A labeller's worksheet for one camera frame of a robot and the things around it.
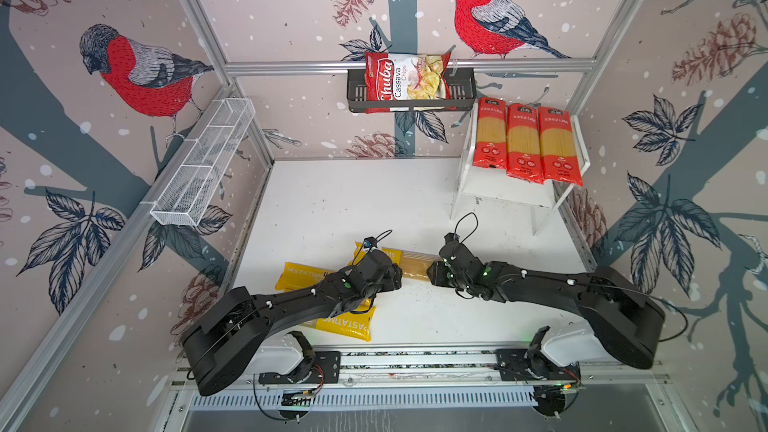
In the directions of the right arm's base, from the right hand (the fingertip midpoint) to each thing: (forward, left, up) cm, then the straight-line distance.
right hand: (427, 278), depth 87 cm
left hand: (-1, +9, +4) cm, 10 cm away
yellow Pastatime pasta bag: (-14, +20, +1) cm, 24 cm away
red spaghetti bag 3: (+20, -32, +32) cm, 50 cm away
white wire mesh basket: (+18, +62, +31) cm, 72 cm away
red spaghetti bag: (+20, -15, +33) cm, 42 cm away
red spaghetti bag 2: (+21, -23, +33) cm, 46 cm away
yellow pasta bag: (-1, +40, 0) cm, 40 cm away
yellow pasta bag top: (+5, +5, 0) cm, 7 cm away
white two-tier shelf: (+21, -35, +13) cm, 43 cm away
